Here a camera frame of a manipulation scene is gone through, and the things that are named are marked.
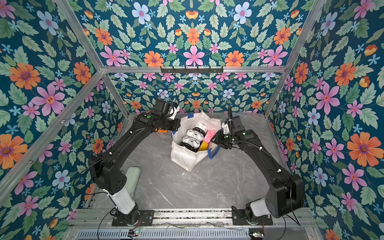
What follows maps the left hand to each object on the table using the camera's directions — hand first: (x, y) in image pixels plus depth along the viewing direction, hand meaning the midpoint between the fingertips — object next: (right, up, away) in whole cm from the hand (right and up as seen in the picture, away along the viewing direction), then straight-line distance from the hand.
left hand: (182, 123), depth 82 cm
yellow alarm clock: (+12, -14, +8) cm, 20 cm away
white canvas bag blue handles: (+2, -19, -1) cm, 19 cm away
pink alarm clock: (+16, -7, +12) cm, 21 cm away
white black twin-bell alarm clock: (+5, -6, +9) cm, 12 cm away
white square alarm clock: (+10, -3, +16) cm, 19 cm away
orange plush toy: (-8, -4, -11) cm, 14 cm away
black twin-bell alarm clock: (+6, -10, +6) cm, 13 cm away
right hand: (+19, -8, -1) cm, 21 cm away
